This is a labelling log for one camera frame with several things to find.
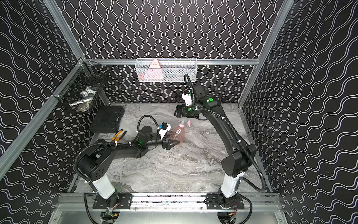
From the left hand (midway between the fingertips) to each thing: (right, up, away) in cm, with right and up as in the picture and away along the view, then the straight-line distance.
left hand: (176, 135), depth 83 cm
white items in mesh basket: (-49, +17, -8) cm, 53 cm away
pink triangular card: (-14, +40, +7) cm, 43 cm away
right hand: (+2, +13, -4) cm, 14 cm away
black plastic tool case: (-52, +9, +21) cm, 57 cm away
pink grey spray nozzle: (+4, +7, -5) cm, 9 cm away
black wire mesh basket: (-59, +26, +3) cm, 64 cm away
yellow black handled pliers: (-42, -2, +18) cm, 46 cm away
